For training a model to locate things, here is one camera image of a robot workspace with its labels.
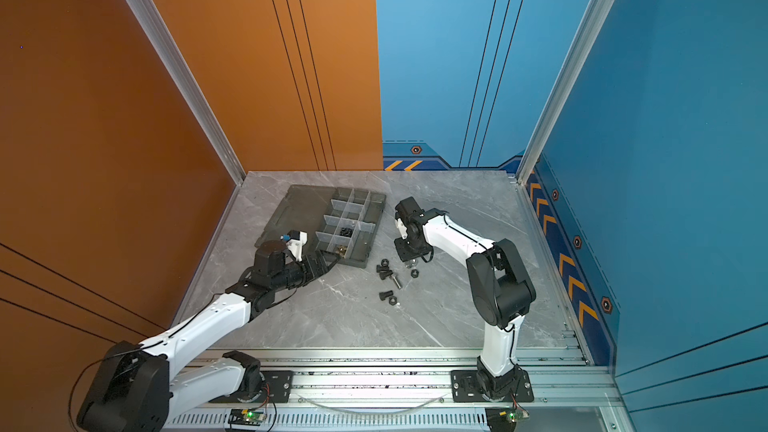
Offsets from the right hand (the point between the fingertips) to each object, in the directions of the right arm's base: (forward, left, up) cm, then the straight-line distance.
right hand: (404, 253), depth 93 cm
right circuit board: (-42, -23, -6) cm, 48 cm away
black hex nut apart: (-14, +4, -4) cm, 15 cm away
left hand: (-6, +20, +8) cm, 23 cm away
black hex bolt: (-12, +7, -5) cm, 14 cm away
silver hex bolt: (-8, +2, -3) cm, 9 cm away
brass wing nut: (+3, +21, -2) cm, 21 cm away
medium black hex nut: (-5, -3, -4) cm, 7 cm away
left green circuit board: (-41, +40, -6) cm, 57 cm away
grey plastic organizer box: (+13, +21, 0) cm, 25 cm away
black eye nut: (+10, +20, -2) cm, 22 cm away
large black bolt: (-3, +7, -4) cm, 8 cm away
